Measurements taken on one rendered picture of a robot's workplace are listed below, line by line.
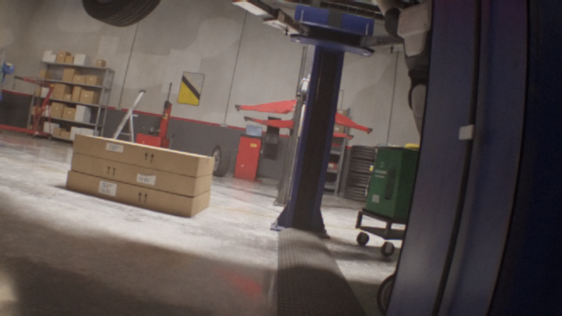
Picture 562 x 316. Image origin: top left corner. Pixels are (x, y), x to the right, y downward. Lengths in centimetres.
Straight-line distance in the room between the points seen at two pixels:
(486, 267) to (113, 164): 316
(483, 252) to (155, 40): 1164
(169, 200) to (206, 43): 856
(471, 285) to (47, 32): 1340
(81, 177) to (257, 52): 838
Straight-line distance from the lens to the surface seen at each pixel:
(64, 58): 1229
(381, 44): 312
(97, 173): 337
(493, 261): 26
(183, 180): 315
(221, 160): 872
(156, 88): 1146
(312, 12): 340
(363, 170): 862
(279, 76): 1104
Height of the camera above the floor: 51
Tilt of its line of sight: 1 degrees up
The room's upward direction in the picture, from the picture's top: 10 degrees clockwise
